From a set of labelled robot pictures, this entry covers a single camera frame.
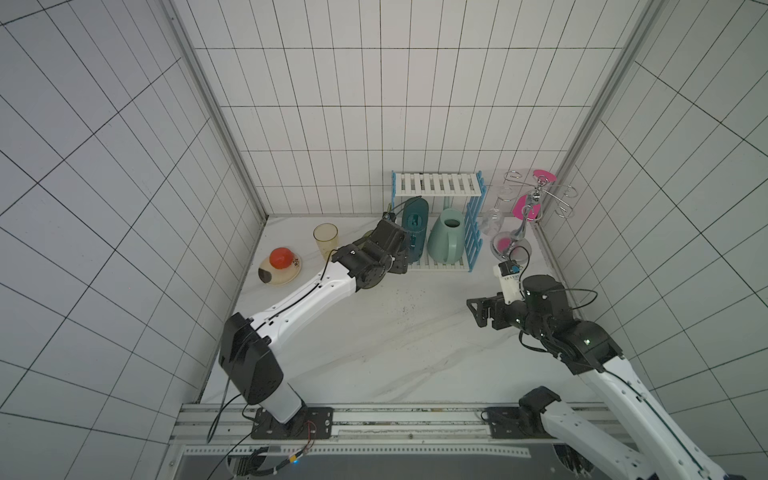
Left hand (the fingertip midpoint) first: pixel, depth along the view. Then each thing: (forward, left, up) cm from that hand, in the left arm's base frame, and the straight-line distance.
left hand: (386, 259), depth 80 cm
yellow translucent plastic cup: (+15, +20, -8) cm, 26 cm away
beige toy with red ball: (+11, +38, -20) cm, 44 cm away
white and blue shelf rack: (+25, -19, +6) cm, 32 cm away
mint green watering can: (+13, -19, -5) cm, 24 cm away
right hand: (-12, -22, 0) cm, 25 cm away
